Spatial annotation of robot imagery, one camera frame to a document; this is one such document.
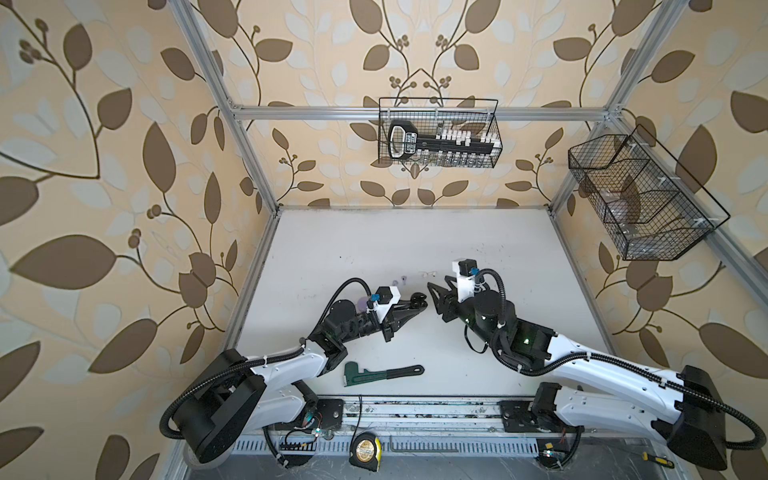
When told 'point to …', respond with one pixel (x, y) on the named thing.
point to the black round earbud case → (418, 301)
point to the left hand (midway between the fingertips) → (417, 307)
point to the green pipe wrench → (353, 377)
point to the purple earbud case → (362, 303)
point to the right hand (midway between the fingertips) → (438, 285)
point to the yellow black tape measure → (366, 451)
